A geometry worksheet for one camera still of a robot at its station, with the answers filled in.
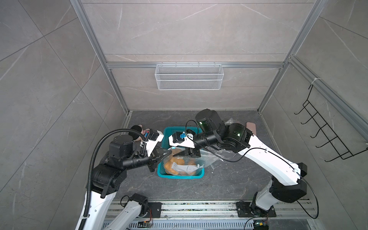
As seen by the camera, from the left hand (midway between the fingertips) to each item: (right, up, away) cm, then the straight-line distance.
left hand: (171, 150), depth 57 cm
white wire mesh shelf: (+8, +44, +43) cm, 62 cm away
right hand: (+2, +1, -1) cm, 3 cm away
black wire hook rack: (+75, +8, +11) cm, 76 cm away
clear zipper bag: (+7, -9, +9) cm, 15 cm away
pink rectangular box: (+56, +8, +50) cm, 76 cm away
